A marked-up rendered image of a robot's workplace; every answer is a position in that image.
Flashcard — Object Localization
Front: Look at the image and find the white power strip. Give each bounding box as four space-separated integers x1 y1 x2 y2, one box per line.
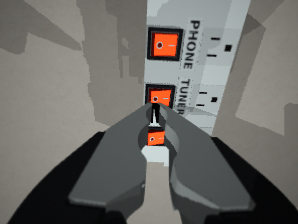
141 0 251 166

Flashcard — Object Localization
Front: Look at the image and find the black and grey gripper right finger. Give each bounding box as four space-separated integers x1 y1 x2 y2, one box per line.
154 102 298 224

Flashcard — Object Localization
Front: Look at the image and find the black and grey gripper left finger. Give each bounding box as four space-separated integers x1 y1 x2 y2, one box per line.
7 102 154 224

